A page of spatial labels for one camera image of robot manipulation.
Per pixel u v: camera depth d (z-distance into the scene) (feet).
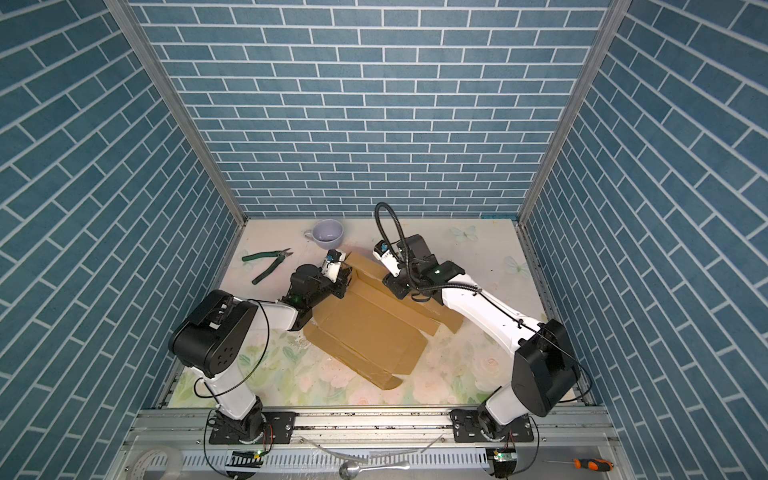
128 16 2.32
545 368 1.38
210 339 1.61
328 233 3.67
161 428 2.48
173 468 2.19
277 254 3.56
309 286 2.42
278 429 2.42
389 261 2.39
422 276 2.05
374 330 2.99
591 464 2.23
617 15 2.33
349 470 2.19
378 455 2.32
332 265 2.66
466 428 2.42
